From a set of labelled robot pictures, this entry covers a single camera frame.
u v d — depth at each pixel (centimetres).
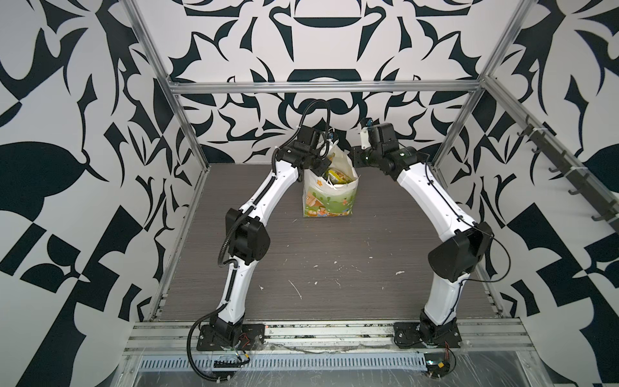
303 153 65
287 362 65
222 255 46
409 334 75
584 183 55
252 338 74
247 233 55
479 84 91
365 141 68
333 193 87
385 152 62
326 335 76
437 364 71
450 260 55
